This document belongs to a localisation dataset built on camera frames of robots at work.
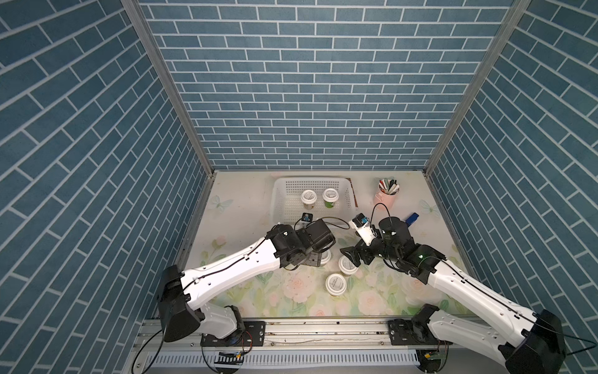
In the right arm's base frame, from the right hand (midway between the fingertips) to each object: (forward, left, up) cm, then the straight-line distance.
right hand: (352, 241), depth 77 cm
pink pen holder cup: (+26, -17, -9) cm, 33 cm away
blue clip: (+21, -29, -16) cm, 39 cm away
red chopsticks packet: (+35, -4, -14) cm, 38 cm away
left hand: (-7, +12, 0) cm, 14 cm away
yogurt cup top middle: (-2, +8, -9) cm, 13 cm away
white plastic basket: (+24, +27, -16) cm, 39 cm away
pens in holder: (+32, -19, -7) cm, 38 cm away
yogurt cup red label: (+25, +17, -9) cm, 32 cm away
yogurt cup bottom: (-11, +4, -10) cm, 16 cm away
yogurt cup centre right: (-5, +1, -9) cm, 10 cm away
